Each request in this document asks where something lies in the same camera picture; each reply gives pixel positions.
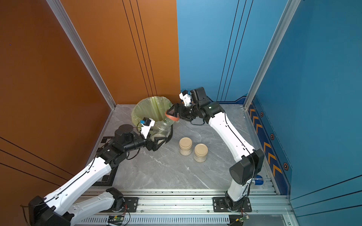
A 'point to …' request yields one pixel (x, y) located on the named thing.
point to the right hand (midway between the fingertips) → (173, 113)
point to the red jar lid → (176, 119)
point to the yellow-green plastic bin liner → (153, 107)
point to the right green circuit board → (242, 218)
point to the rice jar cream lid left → (185, 143)
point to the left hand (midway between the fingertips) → (162, 133)
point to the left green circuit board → (115, 220)
